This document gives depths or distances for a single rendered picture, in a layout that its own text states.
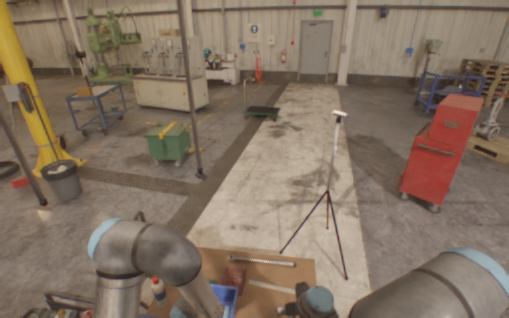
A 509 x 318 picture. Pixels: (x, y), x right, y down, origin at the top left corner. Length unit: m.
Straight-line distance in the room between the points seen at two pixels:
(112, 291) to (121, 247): 0.11
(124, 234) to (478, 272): 0.70
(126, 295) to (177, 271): 0.14
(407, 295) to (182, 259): 0.46
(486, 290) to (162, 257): 0.60
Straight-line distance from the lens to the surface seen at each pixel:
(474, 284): 0.52
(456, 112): 3.05
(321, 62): 10.35
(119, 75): 11.85
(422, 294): 0.47
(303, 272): 1.82
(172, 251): 0.65
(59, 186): 3.84
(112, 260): 0.70
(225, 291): 1.63
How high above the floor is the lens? 1.90
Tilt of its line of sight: 28 degrees down
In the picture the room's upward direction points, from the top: 1 degrees counter-clockwise
